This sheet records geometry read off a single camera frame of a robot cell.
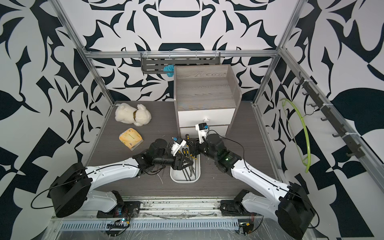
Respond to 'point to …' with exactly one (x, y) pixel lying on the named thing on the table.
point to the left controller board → (123, 223)
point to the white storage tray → (190, 174)
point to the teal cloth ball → (169, 69)
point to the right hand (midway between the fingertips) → (187, 139)
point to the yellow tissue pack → (131, 138)
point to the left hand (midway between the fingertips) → (191, 159)
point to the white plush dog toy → (127, 114)
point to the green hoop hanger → (309, 150)
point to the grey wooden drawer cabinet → (207, 94)
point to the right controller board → (245, 228)
